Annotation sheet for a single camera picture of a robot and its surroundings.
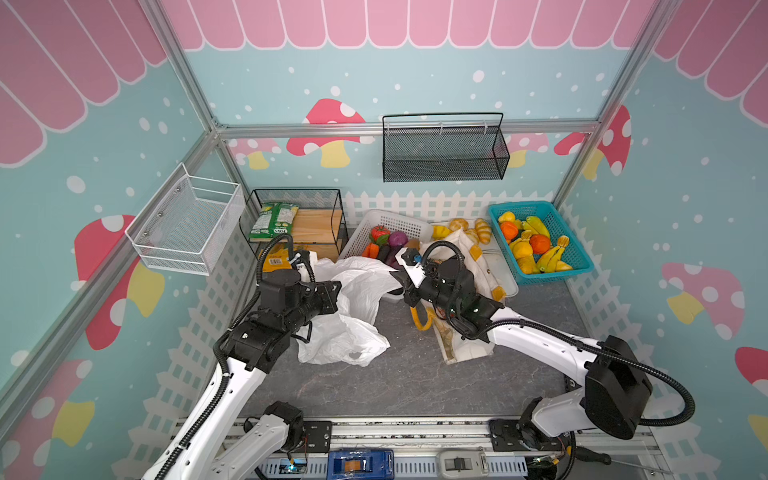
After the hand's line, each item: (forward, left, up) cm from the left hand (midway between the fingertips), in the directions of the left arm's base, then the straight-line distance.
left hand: (341, 291), depth 71 cm
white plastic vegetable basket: (+40, -19, -18) cm, 48 cm away
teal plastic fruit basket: (+50, -72, -19) cm, 89 cm away
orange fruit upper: (+39, -54, -18) cm, 69 cm away
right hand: (+6, -12, +1) cm, 14 cm away
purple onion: (+35, -14, -20) cm, 43 cm away
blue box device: (-33, -6, -21) cm, 39 cm away
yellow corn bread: (+42, -30, -22) cm, 56 cm away
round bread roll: (+46, -37, -22) cm, 63 cm away
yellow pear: (+28, -57, -18) cm, 66 cm away
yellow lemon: (+45, -55, -17) cm, 73 cm away
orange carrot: (+31, -4, -21) cm, 37 cm away
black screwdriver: (-30, -63, -23) cm, 74 cm away
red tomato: (+37, -7, -19) cm, 42 cm away
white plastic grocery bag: (-11, -3, 0) cm, 12 cm away
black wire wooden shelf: (+34, +13, -12) cm, 38 cm away
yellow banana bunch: (+28, -69, -22) cm, 78 cm away
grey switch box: (-32, -29, -21) cm, 48 cm away
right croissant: (+44, -47, -23) cm, 68 cm away
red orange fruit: (+35, -65, -21) cm, 77 cm away
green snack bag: (+31, +27, -7) cm, 42 cm away
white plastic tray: (+28, -51, -27) cm, 64 cm away
